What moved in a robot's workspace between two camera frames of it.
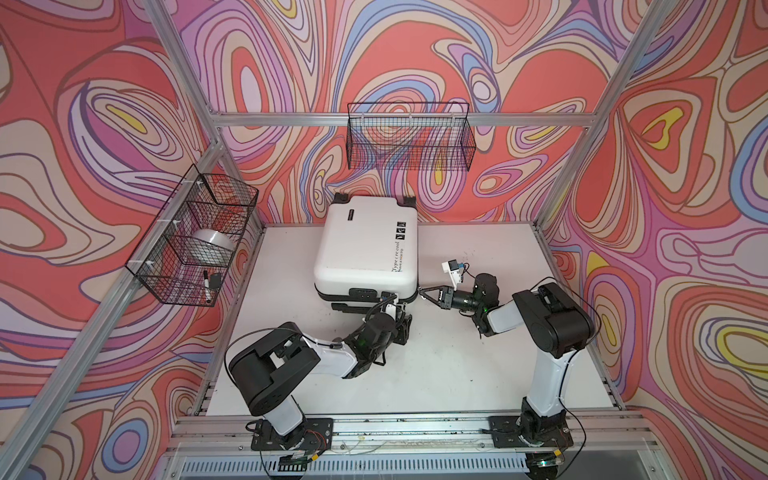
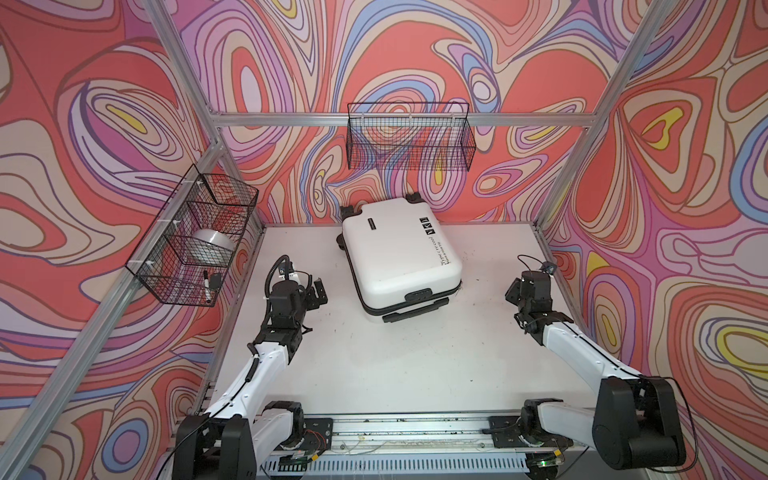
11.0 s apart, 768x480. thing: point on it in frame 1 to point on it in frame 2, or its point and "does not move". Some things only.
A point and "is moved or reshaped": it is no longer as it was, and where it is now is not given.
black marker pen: (206, 287) does not move
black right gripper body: (464, 301) to (514, 297)
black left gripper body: (397, 336) to (304, 303)
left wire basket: (187, 254) does not move
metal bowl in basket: (211, 246) does not move
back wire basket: (410, 136) does not move
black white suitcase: (367, 250) is moved or reshaped
